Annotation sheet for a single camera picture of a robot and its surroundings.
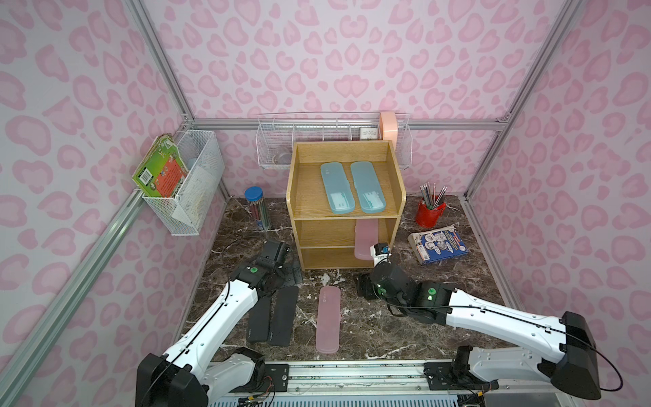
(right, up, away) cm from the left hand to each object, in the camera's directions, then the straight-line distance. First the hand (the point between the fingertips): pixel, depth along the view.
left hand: (288, 272), depth 82 cm
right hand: (+23, 0, -7) cm, 24 cm away
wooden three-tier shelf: (+11, +10, +4) cm, 16 cm away
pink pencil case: (+13, -16, +2) cm, 21 cm away
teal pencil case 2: (+25, +25, -7) cm, 36 cm away
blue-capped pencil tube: (-15, +26, +14) cm, 33 cm away
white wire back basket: (-7, +49, +14) cm, 52 cm away
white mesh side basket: (-33, +19, 0) cm, 38 cm away
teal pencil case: (+16, +27, -4) cm, 32 cm away
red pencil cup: (+54, +21, +22) cm, 61 cm away
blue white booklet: (+56, +7, +19) cm, 60 cm away
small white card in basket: (+27, +48, +10) cm, 56 cm away
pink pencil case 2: (+26, +12, +2) cm, 28 cm away
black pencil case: (-2, -15, +2) cm, 15 cm away
